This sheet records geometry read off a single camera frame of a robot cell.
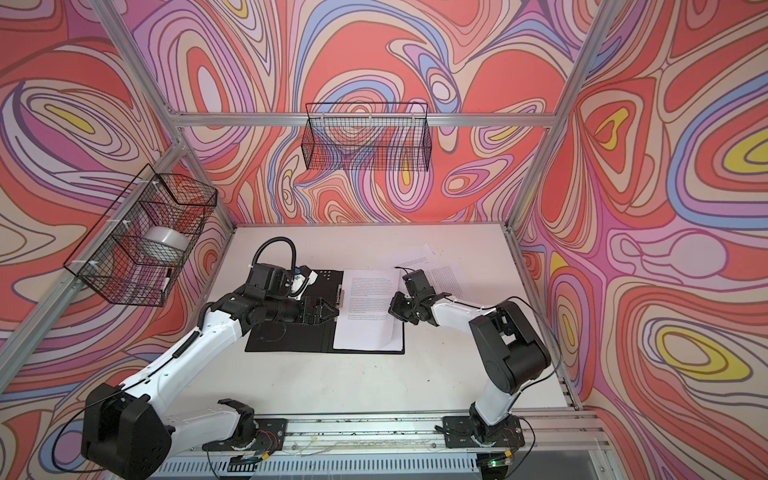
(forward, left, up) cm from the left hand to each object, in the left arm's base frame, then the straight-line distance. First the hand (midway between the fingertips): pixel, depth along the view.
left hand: (329, 311), depth 78 cm
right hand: (+6, -16, -14) cm, 23 cm away
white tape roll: (+9, +38, +17) cm, 43 cm away
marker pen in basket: (+4, +40, +9) cm, 41 cm away
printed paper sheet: (+5, -8, -16) cm, 19 cm away
